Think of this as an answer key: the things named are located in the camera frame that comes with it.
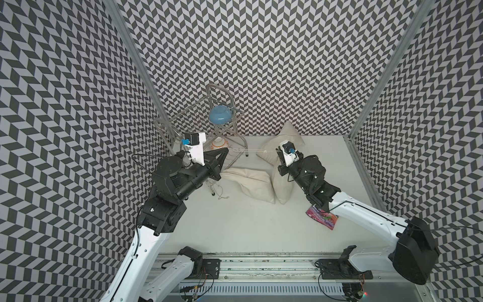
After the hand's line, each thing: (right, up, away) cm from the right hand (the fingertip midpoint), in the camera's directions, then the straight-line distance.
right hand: (280, 151), depth 76 cm
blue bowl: (-27, +17, +11) cm, 33 cm away
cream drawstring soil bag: (+2, -16, +8) cm, 18 cm away
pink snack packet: (+23, -31, +8) cm, 40 cm away
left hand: (-21, 0, -18) cm, 27 cm away
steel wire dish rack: (-45, +19, +39) cm, 63 cm away
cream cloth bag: (-10, -16, +13) cm, 23 cm away
